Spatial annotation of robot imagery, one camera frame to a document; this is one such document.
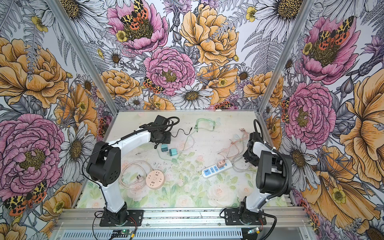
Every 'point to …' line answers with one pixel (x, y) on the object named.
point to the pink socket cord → (139, 178)
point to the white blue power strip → (214, 170)
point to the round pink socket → (155, 179)
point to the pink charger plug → (221, 163)
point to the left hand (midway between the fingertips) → (165, 142)
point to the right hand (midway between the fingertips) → (251, 164)
